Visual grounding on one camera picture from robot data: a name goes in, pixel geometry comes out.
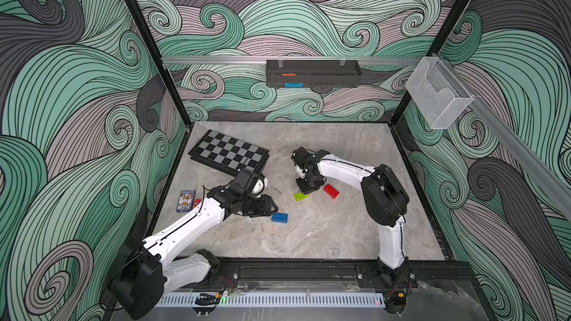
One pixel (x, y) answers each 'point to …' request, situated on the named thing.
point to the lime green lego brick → (299, 196)
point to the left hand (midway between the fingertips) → (274, 209)
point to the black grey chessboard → (229, 154)
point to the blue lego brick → (280, 218)
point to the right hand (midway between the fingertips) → (309, 190)
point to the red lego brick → (329, 189)
